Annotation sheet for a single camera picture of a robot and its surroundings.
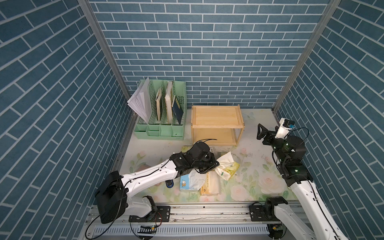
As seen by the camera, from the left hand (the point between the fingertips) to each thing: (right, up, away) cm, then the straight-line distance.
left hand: (225, 166), depth 72 cm
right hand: (+21, +20, -1) cm, 29 cm away
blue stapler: (-29, -13, +10) cm, 34 cm away
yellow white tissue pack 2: (+1, -1, +1) cm, 2 cm away
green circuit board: (-38, -31, 0) cm, 49 cm away
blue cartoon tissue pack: (-17, -10, +7) cm, 21 cm away
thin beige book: (-40, +38, +27) cm, 62 cm away
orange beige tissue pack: (-5, -13, +8) cm, 16 cm away
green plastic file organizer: (-39, +17, +29) cm, 51 cm away
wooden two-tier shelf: (-2, +20, +13) cm, 24 cm away
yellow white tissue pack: (+1, +3, +4) cm, 5 cm away
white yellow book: (-32, +34, +21) cm, 51 cm away
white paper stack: (-49, +34, +19) cm, 63 cm away
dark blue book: (-29, +31, +36) cm, 55 cm away
